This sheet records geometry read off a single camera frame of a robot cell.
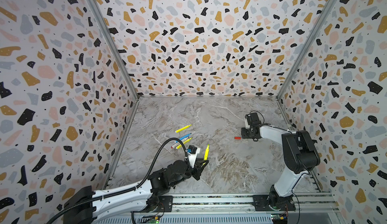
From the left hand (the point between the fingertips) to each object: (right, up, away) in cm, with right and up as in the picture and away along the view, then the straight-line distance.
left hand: (208, 160), depth 71 cm
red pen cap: (+20, +6, +27) cm, 34 cm away
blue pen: (-15, +7, +26) cm, 31 cm away
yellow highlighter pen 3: (-14, +4, +24) cm, 28 cm away
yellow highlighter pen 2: (-17, +11, +32) cm, 37 cm away
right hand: (+24, +11, +28) cm, 38 cm away
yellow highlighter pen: (-1, +3, +1) cm, 3 cm away
